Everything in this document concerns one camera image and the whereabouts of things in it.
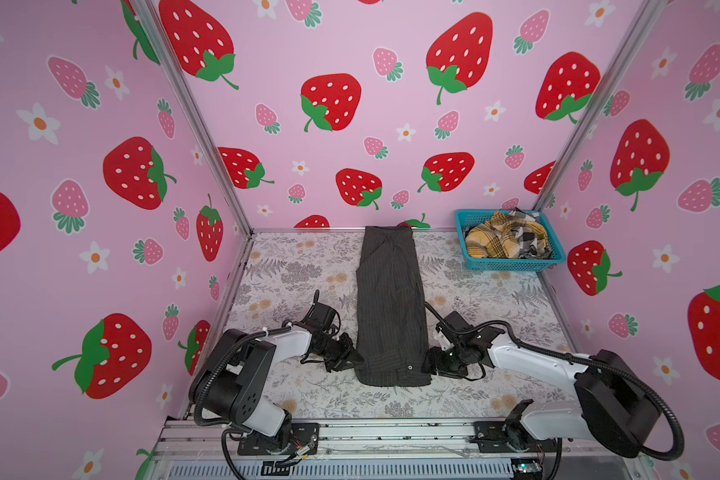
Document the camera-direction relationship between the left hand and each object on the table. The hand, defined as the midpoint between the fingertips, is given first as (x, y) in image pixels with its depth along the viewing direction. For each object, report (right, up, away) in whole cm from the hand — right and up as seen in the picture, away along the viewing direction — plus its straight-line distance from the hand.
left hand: (363, 361), depth 86 cm
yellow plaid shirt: (+48, +37, +20) cm, 64 cm away
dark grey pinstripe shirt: (+9, +4, +4) cm, 11 cm away
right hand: (+18, -2, -2) cm, 18 cm away
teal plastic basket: (+40, +46, +29) cm, 68 cm away
